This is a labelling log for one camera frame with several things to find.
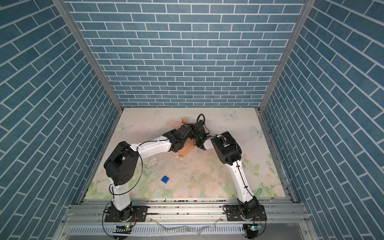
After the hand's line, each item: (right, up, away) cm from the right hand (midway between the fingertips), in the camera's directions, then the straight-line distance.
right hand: (180, 125), depth 104 cm
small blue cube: (-6, -31, -19) cm, 37 cm away
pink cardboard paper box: (+8, -10, -24) cm, 28 cm away
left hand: (-5, -5, -10) cm, 12 cm away
